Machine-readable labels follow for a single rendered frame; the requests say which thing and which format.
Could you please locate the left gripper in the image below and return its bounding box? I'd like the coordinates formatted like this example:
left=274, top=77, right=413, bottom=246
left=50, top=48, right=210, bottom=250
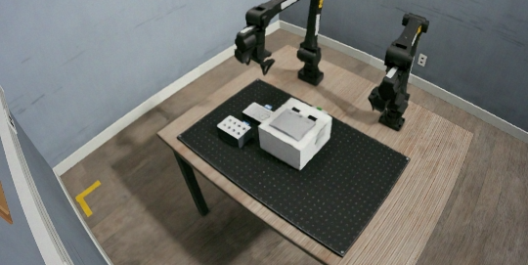
left=368, top=86, right=409, bottom=122

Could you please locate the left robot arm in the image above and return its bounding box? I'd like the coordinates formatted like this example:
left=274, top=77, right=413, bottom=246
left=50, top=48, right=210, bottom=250
left=373, top=13, right=429, bottom=131

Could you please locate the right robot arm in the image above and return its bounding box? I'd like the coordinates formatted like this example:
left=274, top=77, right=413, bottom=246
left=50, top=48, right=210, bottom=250
left=234, top=0, right=324, bottom=82

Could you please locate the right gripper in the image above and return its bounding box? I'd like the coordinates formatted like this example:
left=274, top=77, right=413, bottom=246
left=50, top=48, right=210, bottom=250
left=245, top=41, right=275, bottom=75

